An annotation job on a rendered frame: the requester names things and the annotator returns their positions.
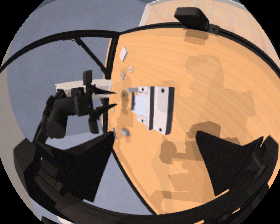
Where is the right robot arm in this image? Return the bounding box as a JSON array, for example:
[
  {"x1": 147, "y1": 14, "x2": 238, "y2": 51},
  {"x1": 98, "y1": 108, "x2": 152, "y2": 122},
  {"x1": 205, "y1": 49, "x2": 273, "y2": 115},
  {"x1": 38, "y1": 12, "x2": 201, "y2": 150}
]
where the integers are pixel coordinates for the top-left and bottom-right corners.
[{"x1": 31, "y1": 87, "x2": 91, "y2": 146}]

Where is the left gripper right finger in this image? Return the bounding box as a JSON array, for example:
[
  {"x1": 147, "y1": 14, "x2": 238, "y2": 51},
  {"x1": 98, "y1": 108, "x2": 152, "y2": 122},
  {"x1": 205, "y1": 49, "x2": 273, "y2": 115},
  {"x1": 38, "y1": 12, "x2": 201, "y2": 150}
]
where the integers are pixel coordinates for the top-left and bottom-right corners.
[{"x1": 195, "y1": 130, "x2": 264, "y2": 196}]

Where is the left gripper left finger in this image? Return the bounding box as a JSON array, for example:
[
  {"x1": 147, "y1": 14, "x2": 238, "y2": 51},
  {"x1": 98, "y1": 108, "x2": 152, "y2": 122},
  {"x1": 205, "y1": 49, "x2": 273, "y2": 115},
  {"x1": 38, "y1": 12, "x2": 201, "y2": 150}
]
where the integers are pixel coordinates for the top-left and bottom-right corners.
[{"x1": 34, "y1": 131, "x2": 115, "y2": 203}]

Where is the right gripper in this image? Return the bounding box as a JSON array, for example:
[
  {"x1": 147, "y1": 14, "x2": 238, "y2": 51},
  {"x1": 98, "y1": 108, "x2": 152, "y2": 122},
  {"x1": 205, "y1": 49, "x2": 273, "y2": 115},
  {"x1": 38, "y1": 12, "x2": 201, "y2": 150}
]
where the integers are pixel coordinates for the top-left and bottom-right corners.
[{"x1": 67, "y1": 70, "x2": 117, "y2": 134}]

